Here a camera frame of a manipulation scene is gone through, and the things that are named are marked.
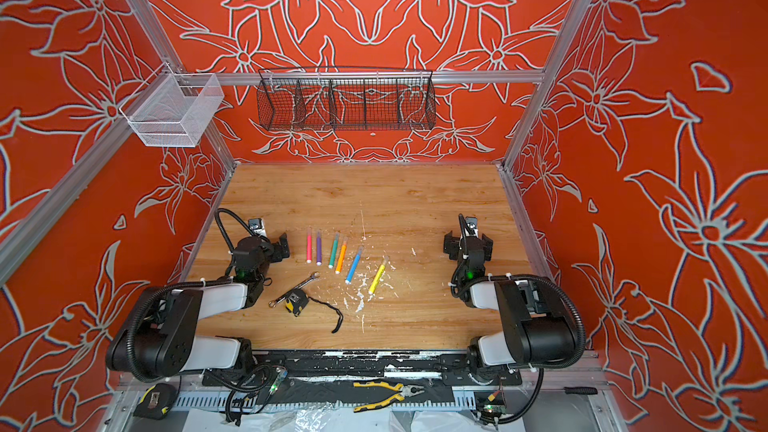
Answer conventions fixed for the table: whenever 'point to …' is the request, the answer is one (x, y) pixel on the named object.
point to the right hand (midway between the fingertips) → (465, 230)
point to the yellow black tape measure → (156, 401)
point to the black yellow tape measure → (299, 300)
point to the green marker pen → (334, 250)
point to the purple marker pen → (318, 248)
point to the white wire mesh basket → (171, 109)
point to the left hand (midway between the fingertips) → (268, 234)
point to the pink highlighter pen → (309, 246)
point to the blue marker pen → (356, 261)
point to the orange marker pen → (341, 256)
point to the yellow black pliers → (403, 392)
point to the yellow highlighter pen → (379, 275)
